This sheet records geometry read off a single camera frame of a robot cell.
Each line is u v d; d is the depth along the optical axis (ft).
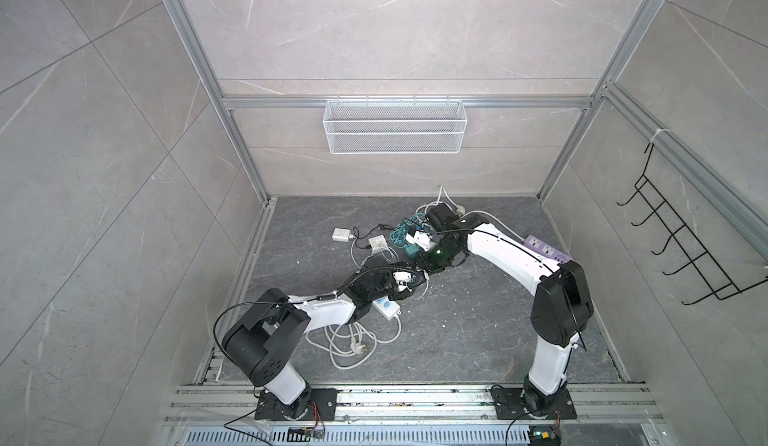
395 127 3.34
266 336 1.52
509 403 2.39
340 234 3.45
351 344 2.68
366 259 2.30
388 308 2.88
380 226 3.61
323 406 2.40
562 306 1.57
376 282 2.29
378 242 3.35
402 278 2.40
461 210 3.73
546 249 3.31
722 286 1.91
